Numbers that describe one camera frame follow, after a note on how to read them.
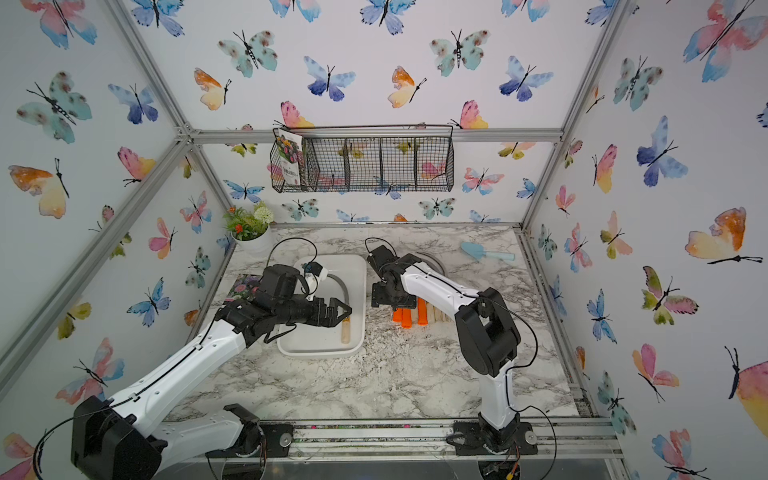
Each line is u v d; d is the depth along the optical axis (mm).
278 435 742
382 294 825
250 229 1003
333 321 678
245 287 1034
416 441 755
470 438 738
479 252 1115
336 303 691
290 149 872
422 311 948
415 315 934
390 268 674
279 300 607
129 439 375
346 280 1057
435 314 942
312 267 704
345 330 911
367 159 984
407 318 934
